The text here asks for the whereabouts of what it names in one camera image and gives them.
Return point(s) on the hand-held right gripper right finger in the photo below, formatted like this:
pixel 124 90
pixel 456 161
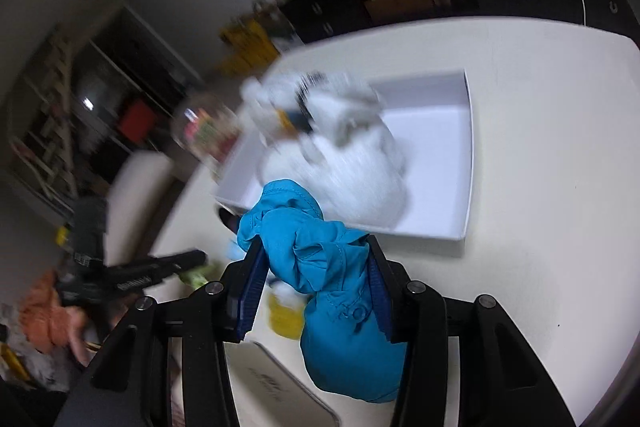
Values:
pixel 380 302

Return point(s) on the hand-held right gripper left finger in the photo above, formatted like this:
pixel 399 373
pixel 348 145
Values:
pixel 250 287

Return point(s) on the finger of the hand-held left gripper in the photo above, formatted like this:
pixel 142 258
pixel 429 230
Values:
pixel 185 259

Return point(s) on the blue garment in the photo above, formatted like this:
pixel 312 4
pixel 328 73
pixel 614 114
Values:
pixel 345 357

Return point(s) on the white plush rabbit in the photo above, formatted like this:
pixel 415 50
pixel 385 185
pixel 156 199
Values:
pixel 350 177

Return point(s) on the white cardboard box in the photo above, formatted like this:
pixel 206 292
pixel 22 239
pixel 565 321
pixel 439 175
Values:
pixel 435 167

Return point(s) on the white knitted doll dress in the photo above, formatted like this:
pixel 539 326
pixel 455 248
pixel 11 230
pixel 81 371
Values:
pixel 335 107

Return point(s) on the white ottoman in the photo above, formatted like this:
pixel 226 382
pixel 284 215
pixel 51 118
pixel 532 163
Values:
pixel 137 207

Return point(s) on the pink fuzzy cloth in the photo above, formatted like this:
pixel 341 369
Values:
pixel 45 312

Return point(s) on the glass dome with flowers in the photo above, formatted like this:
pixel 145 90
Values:
pixel 205 132

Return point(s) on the red storage box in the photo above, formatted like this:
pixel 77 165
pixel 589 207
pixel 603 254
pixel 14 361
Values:
pixel 137 121

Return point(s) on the storage shelf unit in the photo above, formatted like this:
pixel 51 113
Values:
pixel 60 117

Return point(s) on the yellow crates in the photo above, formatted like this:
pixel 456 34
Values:
pixel 250 46

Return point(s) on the wooden box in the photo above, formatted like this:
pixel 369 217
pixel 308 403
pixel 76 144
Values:
pixel 398 3

